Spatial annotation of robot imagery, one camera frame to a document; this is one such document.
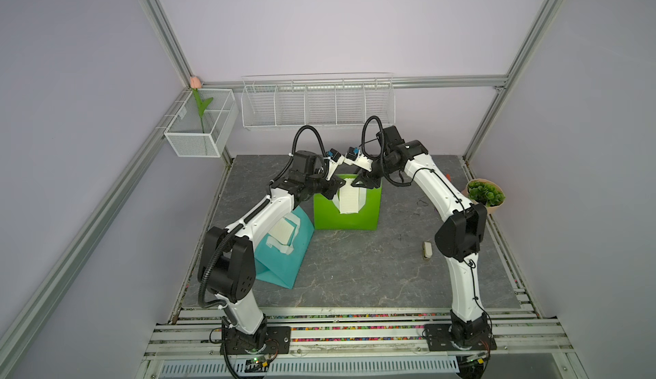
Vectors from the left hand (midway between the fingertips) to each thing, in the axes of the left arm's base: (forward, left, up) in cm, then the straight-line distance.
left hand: (345, 182), depth 85 cm
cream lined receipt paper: (-13, +21, -7) cm, 26 cm away
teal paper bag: (-24, +21, -11) cm, 34 cm away
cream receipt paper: (-3, -1, -5) cm, 6 cm away
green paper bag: (-5, +7, -11) cm, 14 cm away
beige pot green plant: (-4, -51, -6) cm, 52 cm away
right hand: (+4, -4, -1) cm, 6 cm away
